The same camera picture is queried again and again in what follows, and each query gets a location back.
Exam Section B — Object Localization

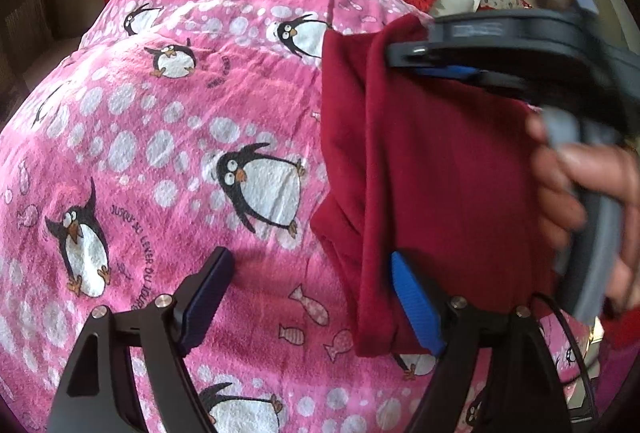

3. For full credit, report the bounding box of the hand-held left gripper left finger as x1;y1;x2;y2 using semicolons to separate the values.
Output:
47;247;236;433

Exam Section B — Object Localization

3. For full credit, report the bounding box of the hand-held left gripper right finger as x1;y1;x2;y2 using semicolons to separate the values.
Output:
391;252;571;433

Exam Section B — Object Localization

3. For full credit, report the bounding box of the dark red sweater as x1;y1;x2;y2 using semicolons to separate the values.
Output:
310;13;566;356

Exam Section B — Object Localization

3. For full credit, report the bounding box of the dark wooden furniture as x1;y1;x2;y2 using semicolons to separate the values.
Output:
0;0;118;104

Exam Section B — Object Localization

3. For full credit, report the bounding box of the person's right hand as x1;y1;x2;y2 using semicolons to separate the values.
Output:
527;115;640;314

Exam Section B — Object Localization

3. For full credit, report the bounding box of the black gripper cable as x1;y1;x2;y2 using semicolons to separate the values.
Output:
530;293;598;419

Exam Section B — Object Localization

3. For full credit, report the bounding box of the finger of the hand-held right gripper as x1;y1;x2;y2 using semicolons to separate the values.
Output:
385;10;591;70
415;65;542;107

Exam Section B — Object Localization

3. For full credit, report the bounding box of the pink penguin print blanket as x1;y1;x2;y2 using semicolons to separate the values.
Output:
0;0;601;433

